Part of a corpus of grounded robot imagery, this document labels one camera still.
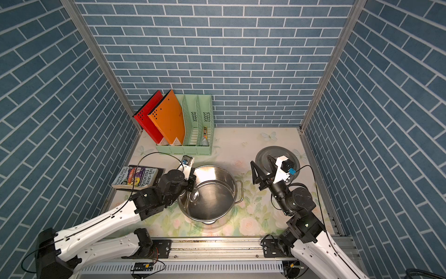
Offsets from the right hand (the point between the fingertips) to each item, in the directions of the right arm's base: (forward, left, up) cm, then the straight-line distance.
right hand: (262, 161), depth 63 cm
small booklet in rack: (+35, +31, -32) cm, 57 cm away
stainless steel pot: (+1, +18, -33) cm, 37 cm away
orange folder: (+32, +49, -10) cm, 59 cm away
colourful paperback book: (+5, +57, -30) cm, 65 cm away
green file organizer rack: (+49, +37, -24) cm, 66 cm away
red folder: (+28, +59, -5) cm, 66 cm away
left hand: (+2, +26, -13) cm, 29 cm away
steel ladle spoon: (-2, +30, -31) cm, 43 cm away
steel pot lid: (+22, -6, -35) cm, 42 cm away
